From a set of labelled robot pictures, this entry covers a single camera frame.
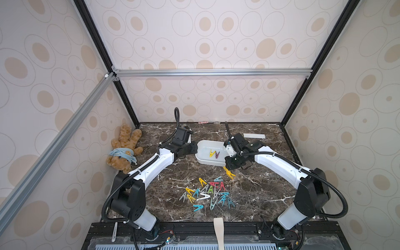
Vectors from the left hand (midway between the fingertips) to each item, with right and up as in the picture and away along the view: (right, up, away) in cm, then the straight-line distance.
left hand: (200, 145), depth 86 cm
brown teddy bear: (-46, -3, +7) cm, 46 cm away
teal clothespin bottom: (-1, -32, -4) cm, 32 cm away
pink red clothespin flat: (+8, -22, +4) cm, 24 cm away
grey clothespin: (-9, -27, -1) cm, 29 cm away
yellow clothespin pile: (-6, -25, +1) cm, 26 cm away
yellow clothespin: (-5, -28, -2) cm, 29 cm away
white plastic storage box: (+8, -6, +17) cm, 19 cm away
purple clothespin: (+11, -7, +17) cm, 21 cm away
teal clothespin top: (+11, -20, +6) cm, 24 cm away
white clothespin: (+3, -28, -1) cm, 28 cm away
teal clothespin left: (-2, -26, 0) cm, 26 cm away
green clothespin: (+6, -25, +2) cm, 25 cm away
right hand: (+17, -10, -1) cm, 20 cm away
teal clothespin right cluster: (+13, -28, -2) cm, 31 cm away
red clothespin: (+12, -22, +2) cm, 26 cm away
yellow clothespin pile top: (+1, -21, +4) cm, 21 cm away
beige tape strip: (+9, -39, -9) cm, 41 cm away
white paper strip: (+39, +5, +27) cm, 48 cm away
